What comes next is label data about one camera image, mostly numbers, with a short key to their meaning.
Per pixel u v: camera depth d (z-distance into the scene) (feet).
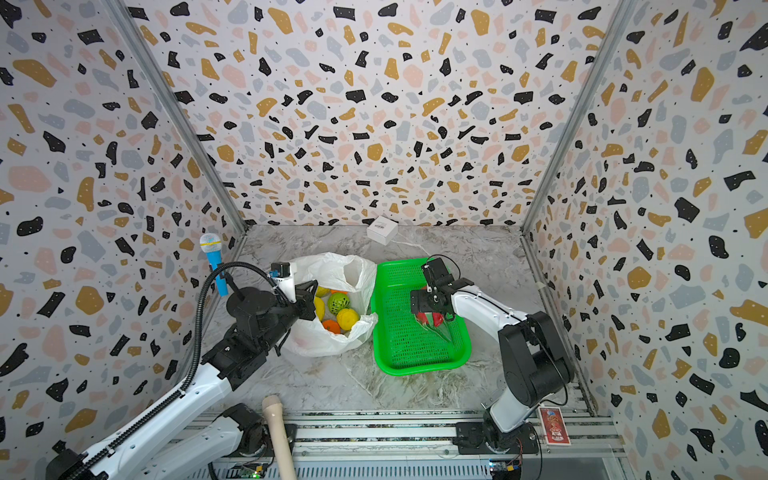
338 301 3.03
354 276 2.73
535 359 1.51
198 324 1.62
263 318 1.80
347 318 2.95
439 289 2.45
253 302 1.83
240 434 2.03
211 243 2.63
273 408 2.46
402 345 2.95
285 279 2.08
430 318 2.91
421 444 2.43
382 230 3.82
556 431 2.45
